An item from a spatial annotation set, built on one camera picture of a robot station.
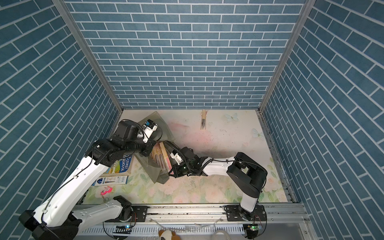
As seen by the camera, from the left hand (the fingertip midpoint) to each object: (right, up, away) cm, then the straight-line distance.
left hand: (159, 143), depth 70 cm
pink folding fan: (0, -12, +14) cm, 18 cm away
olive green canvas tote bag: (-3, -20, +12) cm, 24 cm away
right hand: (+3, -19, +11) cm, 22 cm away
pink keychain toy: (-32, -27, +11) cm, 43 cm away
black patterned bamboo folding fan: (+22, +10, +42) cm, 48 cm away
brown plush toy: (+5, -41, -3) cm, 42 cm away
